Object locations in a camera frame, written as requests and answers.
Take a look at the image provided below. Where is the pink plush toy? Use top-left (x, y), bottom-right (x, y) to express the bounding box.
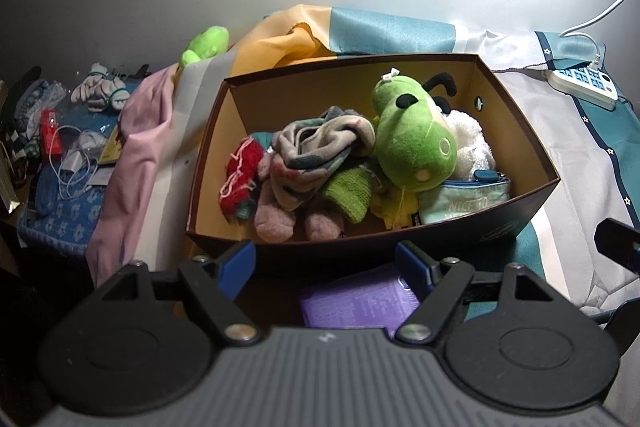
top-left (254, 152), bottom-right (344, 244)

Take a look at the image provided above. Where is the mint zip pouch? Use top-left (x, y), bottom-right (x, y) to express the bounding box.
top-left (412, 169), bottom-right (511, 225)

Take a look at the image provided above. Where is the yellow cloth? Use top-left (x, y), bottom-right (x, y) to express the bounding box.
top-left (370, 185), bottom-right (419, 230)

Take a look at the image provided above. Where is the green knitted sock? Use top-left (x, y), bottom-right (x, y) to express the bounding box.
top-left (319, 165), bottom-right (378, 223)

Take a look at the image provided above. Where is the white fluffy towel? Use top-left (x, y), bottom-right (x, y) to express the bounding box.
top-left (444, 109), bottom-right (496, 181)

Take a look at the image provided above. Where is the green caterpillar plush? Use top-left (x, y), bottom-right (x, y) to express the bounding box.
top-left (372, 68), bottom-right (458, 193)

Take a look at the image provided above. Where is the colour block bed sheet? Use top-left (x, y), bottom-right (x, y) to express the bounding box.
top-left (134, 3), bottom-right (640, 323)

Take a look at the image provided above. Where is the purple pad package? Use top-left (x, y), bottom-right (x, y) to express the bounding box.
top-left (300, 273), bottom-right (420, 336)

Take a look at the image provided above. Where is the red knitted item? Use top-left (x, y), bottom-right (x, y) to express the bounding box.
top-left (218, 135), bottom-right (265, 221)

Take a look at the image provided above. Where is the dark cardboard box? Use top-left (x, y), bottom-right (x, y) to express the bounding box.
top-left (185, 52), bottom-right (561, 258)

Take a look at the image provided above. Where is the striped rolled scarf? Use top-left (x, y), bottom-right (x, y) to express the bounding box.
top-left (269, 106), bottom-right (375, 211)

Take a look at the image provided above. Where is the white power strip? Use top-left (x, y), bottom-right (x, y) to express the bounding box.
top-left (544, 67), bottom-right (618, 110)

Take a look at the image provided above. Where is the blue floral mat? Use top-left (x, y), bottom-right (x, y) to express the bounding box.
top-left (17, 106), bottom-right (117, 257)

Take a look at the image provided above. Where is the pink cloth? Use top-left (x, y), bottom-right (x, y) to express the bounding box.
top-left (86, 64), bottom-right (178, 287)

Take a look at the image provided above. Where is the red small packet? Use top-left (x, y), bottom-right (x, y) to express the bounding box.
top-left (40, 108), bottom-right (62, 159)

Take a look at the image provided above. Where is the lime plush toy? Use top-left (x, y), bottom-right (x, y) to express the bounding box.
top-left (179, 26), bottom-right (230, 68)

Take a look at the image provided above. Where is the striped socks pack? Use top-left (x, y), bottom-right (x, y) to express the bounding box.
top-left (1, 66), bottom-right (67, 158)

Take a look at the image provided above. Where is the white charger with cable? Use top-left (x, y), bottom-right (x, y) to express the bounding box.
top-left (48, 124), bottom-right (106, 200)

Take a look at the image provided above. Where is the white power cable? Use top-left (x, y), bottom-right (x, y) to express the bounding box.
top-left (556, 0), bottom-right (640, 70)

